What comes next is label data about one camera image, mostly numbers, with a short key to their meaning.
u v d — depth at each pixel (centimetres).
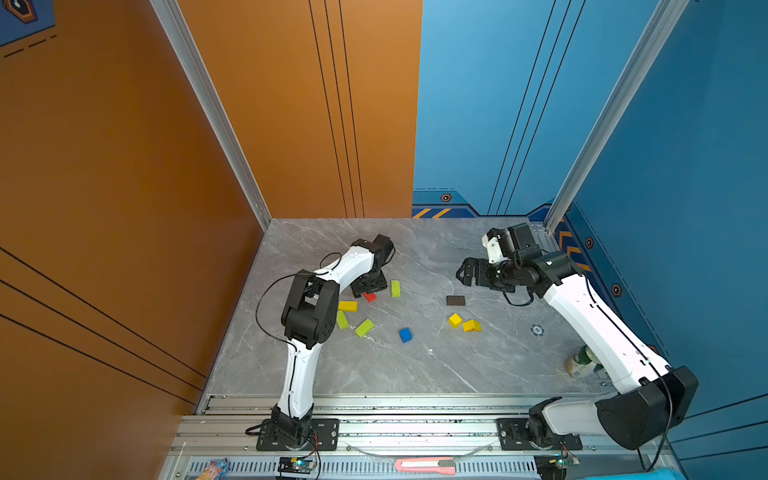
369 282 86
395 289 100
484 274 67
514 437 72
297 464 71
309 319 57
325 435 73
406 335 90
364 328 91
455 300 98
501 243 61
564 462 70
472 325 91
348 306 96
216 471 67
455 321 91
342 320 92
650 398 38
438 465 69
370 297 99
